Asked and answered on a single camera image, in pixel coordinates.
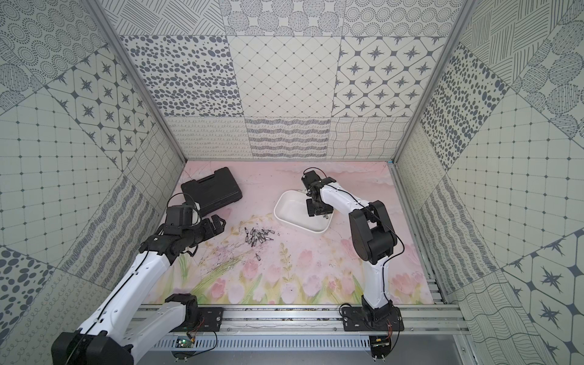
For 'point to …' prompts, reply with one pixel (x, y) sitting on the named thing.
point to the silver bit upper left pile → (246, 230)
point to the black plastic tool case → (214, 192)
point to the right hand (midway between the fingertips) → (321, 212)
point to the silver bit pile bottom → (253, 241)
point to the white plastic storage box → (291, 206)
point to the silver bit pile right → (266, 232)
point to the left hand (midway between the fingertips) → (213, 222)
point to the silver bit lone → (258, 257)
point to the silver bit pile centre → (259, 235)
